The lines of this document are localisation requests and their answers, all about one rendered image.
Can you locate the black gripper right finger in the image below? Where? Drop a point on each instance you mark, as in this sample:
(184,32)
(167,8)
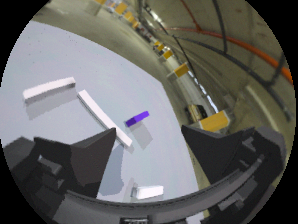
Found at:
(212,150)

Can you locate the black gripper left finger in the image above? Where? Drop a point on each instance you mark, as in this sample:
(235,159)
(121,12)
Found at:
(85,160)

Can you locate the purple rectangular block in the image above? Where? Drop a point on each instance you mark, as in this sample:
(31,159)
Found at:
(137,119)

